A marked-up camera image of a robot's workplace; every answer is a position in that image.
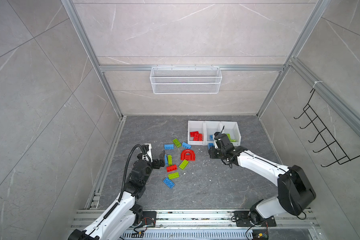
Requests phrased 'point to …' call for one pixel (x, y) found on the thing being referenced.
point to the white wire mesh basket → (186, 80)
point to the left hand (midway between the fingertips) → (156, 148)
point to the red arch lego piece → (188, 154)
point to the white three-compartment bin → (202, 132)
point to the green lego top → (177, 142)
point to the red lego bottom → (196, 136)
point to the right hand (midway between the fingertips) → (210, 149)
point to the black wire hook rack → (340, 157)
